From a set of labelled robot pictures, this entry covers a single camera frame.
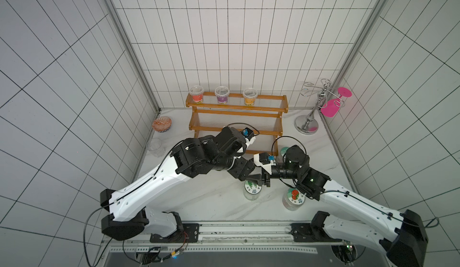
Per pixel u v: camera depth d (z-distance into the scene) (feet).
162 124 3.61
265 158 1.73
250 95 2.59
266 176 1.90
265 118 3.46
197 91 2.61
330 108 3.11
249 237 2.38
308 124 3.61
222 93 2.61
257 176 1.90
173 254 2.22
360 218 1.51
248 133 1.70
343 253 2.34
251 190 2.53
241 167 1.65
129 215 1.26
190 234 2.38
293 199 2.44
